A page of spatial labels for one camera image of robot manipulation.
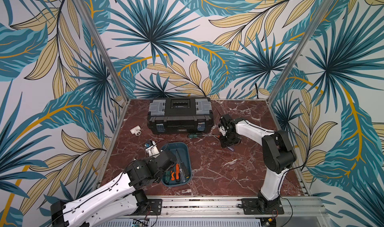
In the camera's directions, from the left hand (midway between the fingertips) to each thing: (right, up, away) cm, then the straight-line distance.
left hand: (166, 158), depth 74 cm
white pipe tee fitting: (-24, +11, +23) cm, 35 cm away
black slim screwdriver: (+8, -9, +9) cm, 15 cm away
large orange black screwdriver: (+4, -9, +9) cm, 14 cm away
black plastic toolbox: (+8, +21, +14) cm, 27 cm away
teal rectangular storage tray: (+6, -11, +8) cm, 15 cm away
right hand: (+34, +4, +20) cm, 40 cm away
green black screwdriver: (-1, -12, +6) cm, 13 cm away
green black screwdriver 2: (+14, +8, +23) cm, 28 cm away
